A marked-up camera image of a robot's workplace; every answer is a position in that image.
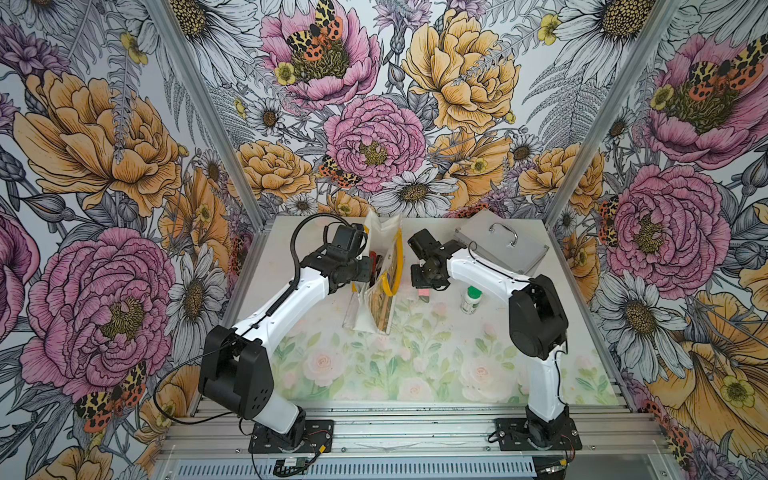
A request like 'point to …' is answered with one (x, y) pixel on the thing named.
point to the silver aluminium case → (501, 241)
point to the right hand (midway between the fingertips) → (421, 288)
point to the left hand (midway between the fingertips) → (360, 274)
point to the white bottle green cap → (472, 300)
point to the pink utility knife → (424, 294)
